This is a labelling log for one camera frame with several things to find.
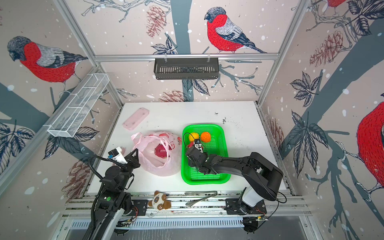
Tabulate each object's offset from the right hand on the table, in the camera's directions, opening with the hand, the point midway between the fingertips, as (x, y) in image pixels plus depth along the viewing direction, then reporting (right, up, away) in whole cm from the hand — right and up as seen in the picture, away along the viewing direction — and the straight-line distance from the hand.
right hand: (192, 158), depth 89 cm
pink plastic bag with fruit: (-20, 0, -13) cm, 24 cm away
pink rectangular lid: (-45, +23, +22) cm, 55 cm away
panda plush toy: (-16, -17, -16) cm, 29 cm away
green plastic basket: (+16, +6, +8) cm, 19 cm away
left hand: (-29, +8, -12) cm, 33 cm away
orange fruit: (+8, +12, +5) cm, 15 cm away
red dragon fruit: (-19, +5, -3) cm, 20 cm away
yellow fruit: (+2, +12, +8) cm, 15 cm away
